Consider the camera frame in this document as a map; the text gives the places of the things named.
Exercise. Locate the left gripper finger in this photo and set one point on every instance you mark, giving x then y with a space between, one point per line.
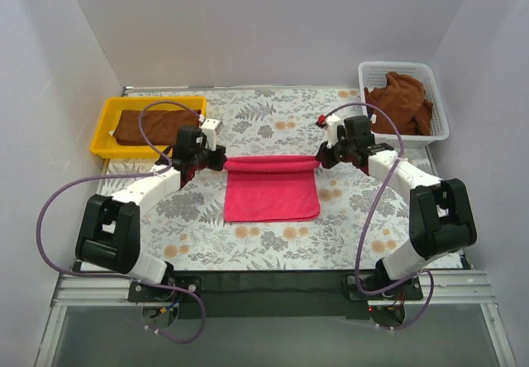
217 165
218 155

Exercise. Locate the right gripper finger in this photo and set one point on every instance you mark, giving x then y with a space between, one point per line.
326 152
328 163

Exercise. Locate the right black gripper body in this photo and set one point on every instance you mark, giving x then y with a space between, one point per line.
326 156

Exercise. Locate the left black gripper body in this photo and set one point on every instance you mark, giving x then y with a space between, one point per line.
217 158

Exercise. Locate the brown towel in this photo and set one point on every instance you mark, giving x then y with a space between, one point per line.
160 126
403 100

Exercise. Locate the pink towel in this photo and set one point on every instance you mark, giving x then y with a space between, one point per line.
276 188

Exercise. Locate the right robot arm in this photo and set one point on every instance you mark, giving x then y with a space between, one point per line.
440 219

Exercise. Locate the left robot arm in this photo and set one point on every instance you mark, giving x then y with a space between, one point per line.
110 233

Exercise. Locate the white plastic basket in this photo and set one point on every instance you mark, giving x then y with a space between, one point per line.
371 74

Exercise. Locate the floral table mat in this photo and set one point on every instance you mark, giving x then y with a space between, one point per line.
359 221

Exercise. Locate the yellow plastic tray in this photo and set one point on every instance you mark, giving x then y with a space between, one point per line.
105 145

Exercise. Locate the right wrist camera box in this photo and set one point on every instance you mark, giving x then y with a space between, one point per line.
330 124

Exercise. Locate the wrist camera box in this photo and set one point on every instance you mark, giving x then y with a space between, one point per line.
330 124
209 129

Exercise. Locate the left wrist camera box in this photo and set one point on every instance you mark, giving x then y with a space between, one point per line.
209 129

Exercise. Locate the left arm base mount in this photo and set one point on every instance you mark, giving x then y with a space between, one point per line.
165 290

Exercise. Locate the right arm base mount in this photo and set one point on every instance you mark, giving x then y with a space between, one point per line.
409 291

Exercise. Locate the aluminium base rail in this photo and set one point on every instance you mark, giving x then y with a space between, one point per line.
267 318

